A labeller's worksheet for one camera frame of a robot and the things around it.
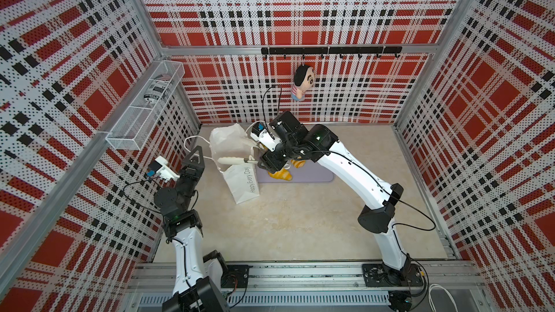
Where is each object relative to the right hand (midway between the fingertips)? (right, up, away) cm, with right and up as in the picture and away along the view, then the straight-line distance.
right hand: (270, 158), depth 71 cm
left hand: (-22, +2, +1) cm, 22 cm away
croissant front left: (+4, -9, +27) cm, 29 cm away
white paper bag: (-18, +6, +18) cm, 26 cm away
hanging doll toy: (+13, +34, +20) cm, 41 cm away
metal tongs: (-11, -1, -2) cm, 11 cm away
